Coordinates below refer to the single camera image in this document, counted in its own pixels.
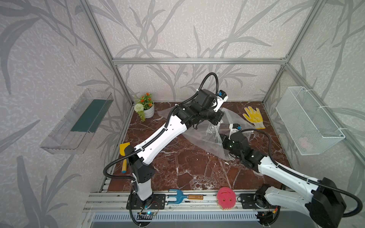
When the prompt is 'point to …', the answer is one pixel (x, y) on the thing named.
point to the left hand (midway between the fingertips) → (223, 115)
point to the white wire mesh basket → (309, 128)
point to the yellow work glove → (254, 117)
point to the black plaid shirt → (211, 129)
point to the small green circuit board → (151, 213)
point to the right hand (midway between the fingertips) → (216, 135)
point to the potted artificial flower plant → (145, 107)
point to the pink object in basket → (304, 143)
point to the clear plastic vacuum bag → (208, 137)
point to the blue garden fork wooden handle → (180, 196)
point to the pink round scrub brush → (226, 198)
